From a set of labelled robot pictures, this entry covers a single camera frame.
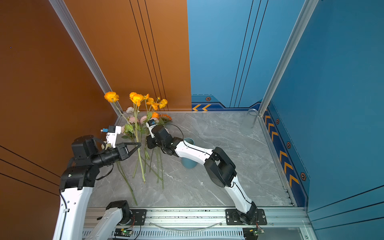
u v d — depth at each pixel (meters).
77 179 0.43
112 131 0.57
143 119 1.08
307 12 0.71
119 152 0.55
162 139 0.67
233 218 0.72
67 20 0.73
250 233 0.70
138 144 0.63
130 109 1.14
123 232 0.71
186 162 0.87
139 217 0.74
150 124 0.74
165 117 1.10
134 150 0.62
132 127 0.66
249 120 0.99
